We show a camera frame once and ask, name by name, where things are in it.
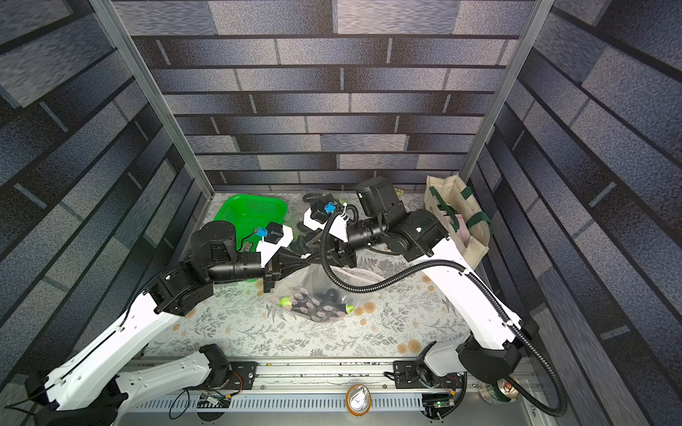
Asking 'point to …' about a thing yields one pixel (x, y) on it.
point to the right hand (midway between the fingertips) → (307, 247)
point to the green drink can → (498, 392)
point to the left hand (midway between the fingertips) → (307, 262)
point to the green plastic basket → (250, 215)
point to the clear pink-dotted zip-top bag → (324, 196)
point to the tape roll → (358, 399)
